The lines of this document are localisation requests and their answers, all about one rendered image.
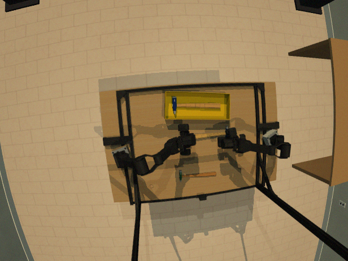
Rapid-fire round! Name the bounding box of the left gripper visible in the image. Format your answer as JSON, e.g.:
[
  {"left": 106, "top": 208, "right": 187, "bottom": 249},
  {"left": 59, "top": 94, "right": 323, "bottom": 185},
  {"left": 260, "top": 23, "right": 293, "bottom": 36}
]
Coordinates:
[{"left": 178, "top": 124, "right": 191, "bottom": 155}]

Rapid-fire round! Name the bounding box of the yellow bin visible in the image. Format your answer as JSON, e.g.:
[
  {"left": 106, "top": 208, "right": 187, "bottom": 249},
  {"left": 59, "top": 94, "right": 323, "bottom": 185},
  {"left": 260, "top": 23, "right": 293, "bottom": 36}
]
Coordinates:
[{"left": 164, "top": 92, "right": 230, "bottom": 120}]

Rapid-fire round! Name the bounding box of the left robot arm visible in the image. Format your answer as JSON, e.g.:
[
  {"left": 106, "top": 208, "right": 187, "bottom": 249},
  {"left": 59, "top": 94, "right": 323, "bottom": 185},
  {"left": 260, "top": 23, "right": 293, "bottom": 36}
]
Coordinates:
[{"left": 113, "top": 133, "right": 196, "bottom": 176}]

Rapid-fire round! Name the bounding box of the hammer with blue head and wooden handle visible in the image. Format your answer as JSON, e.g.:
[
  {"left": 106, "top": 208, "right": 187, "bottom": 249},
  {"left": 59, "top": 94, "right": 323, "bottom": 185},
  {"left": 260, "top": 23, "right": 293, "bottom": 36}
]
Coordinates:
[{"left": 172, "top": 97, "right": 220, "bottom": 114}]

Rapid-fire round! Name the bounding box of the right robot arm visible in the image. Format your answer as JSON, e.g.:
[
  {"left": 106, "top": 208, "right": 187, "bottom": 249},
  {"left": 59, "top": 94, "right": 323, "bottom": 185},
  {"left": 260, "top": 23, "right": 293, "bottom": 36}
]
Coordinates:
[{"left": 221, "top": 127, "right": 291, "bottom": 159}]

